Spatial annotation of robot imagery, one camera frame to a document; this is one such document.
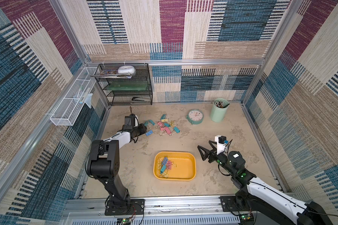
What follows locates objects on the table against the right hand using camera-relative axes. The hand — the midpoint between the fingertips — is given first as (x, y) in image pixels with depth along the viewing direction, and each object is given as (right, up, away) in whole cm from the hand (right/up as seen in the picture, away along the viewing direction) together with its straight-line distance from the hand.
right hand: (204, 142), depth 79 cm
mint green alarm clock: (0, +15, +30) cm, 33 cm away
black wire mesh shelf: (-52, +39, +27) cm, 70 cm away
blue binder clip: (-35, +3, +23) cm, 42 cm away
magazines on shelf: (-56, +42, +13) cm, 71 cm away
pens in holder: (+15, +23, +18) cm, 33 cm away
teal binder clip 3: (-33, +10, +28) cm, 45 cm away
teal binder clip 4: (-24, +14, +31) cm, 41 cm away
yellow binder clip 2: (-22, -19, +4) cm, 30 cm away
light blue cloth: (-64, +24, 0) cm, 69 cm away
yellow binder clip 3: (-23, +12, +29) cm, 39 cm away
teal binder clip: (-23, -16, +5) cm, 28 cm away
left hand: (-37, +7, +20) cm, 43 cm away
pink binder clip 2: (-22, +5, +25) cm, 34 cm away
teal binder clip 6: (-21, +8, +26) cm, 35 cm away
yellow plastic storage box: (-16, -16, +8) cm, 24 cm away
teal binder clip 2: (-14, +5, +26) cm, 30 cm away
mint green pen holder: (+16, +16, +25) cm, 33 cm away
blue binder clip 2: (-22, -13, +8) cm, 27 cm away
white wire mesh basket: (-85, +16, +11) cm, 87 cm away
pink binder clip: (-19, -15, +7) cm, 25 cm away
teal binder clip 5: (-37, +9, +24) cm, 45 cm away
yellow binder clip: (-26, -15, +8) cm, 31 cm away
